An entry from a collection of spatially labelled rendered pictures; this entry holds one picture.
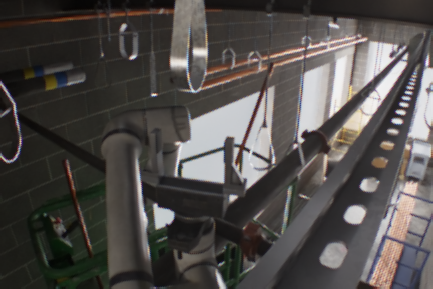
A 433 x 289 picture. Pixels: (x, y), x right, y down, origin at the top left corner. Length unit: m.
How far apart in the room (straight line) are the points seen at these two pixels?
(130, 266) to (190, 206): 0.16
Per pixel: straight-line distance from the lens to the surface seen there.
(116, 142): 0.88
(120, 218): 0.71
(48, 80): 1.56
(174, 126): 0.95
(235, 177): 0.56
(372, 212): 0.19
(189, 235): 0.58
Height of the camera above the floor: 4.30
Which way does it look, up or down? 22 degrees down
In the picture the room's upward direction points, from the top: 1 degrees clockwise
